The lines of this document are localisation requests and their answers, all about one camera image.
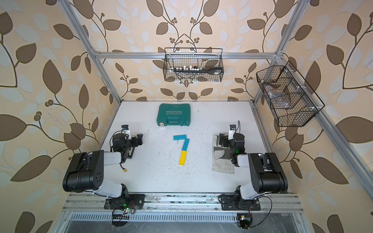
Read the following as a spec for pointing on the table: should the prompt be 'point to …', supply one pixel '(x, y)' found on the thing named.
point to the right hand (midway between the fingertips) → (228, 133)
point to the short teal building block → (178, 137)
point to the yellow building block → (182, 158)
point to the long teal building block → (185, 144)
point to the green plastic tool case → (174, 114)
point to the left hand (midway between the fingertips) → (134, 133)
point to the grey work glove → (221, 159)
